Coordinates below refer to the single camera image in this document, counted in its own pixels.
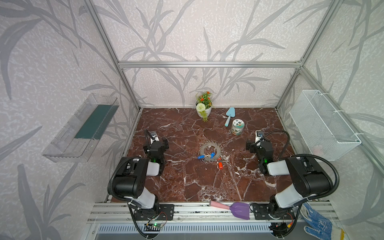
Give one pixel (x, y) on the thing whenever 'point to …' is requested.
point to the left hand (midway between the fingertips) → (157, 134)
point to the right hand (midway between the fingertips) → (256, 134)
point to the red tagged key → (220, 165)
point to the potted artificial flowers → (203, 105)
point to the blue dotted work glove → (322, 228)
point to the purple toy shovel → (240, 210)
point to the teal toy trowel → (231, 112)
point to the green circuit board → (157, 225)
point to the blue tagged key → (212, 155)
